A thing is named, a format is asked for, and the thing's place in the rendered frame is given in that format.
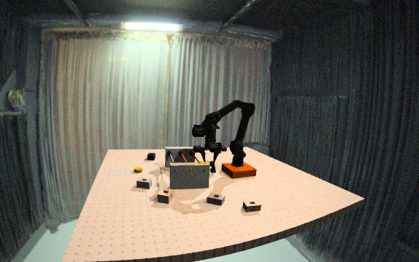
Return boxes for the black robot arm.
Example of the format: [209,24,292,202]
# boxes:
[192,100,255,167]

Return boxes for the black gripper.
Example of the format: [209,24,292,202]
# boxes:
[193,137,227,162]

